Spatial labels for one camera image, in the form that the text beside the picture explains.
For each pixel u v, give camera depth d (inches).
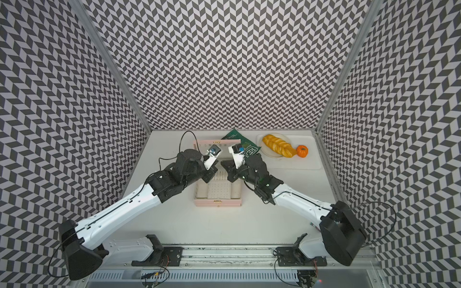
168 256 28.4
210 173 24.8
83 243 15.0
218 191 33.2
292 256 25.8
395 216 24.9
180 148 20.4
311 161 42.1
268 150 42.8
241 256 29.3
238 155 25.8
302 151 40.0
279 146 41.2
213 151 23.7
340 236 16.2
